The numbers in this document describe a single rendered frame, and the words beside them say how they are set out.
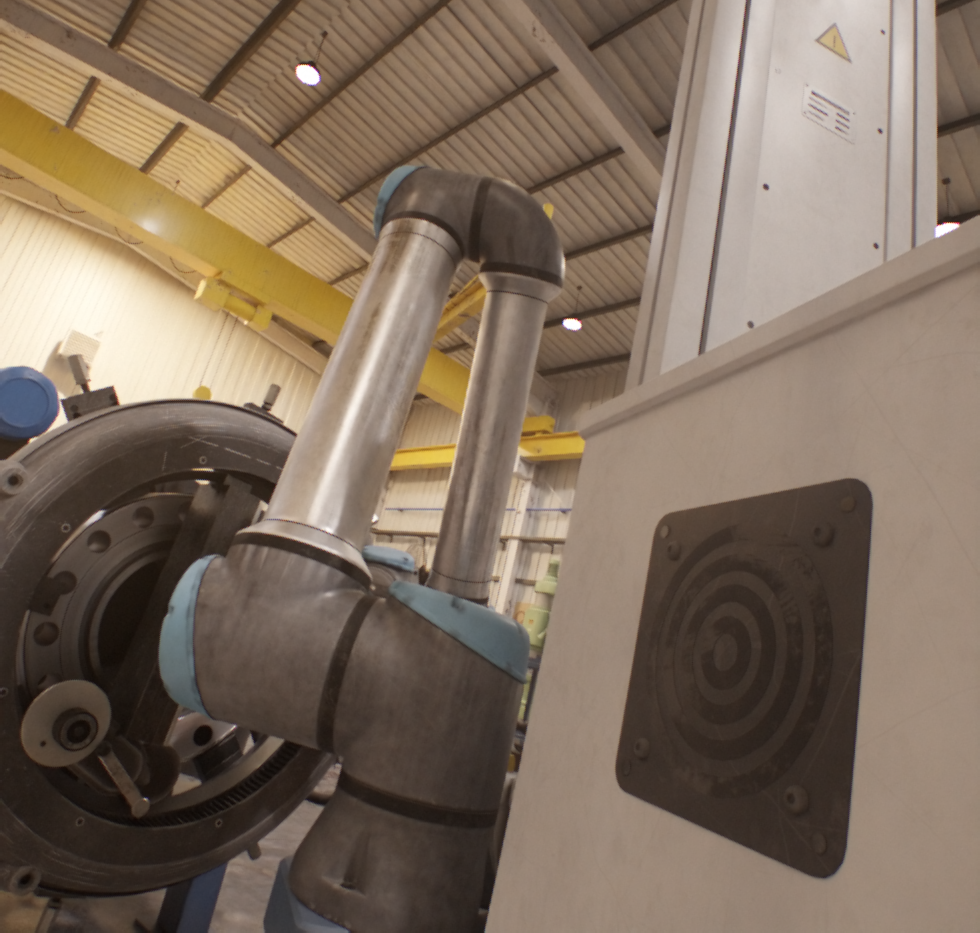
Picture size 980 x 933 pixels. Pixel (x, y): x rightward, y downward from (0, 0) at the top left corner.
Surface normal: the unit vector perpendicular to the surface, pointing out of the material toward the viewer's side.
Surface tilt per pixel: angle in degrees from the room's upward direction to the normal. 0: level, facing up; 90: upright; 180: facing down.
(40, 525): 90
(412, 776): 90
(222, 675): 116
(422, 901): 70
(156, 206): 90
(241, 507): 90
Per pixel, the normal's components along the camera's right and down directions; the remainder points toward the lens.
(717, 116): 0.33, -0.22
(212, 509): -0.62, -0.45
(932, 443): -0.91, -0.32
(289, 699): -0.16, 0.09
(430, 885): 0.38, -0.53
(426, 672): -0.14, -0.39
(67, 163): 0.66, -0.08
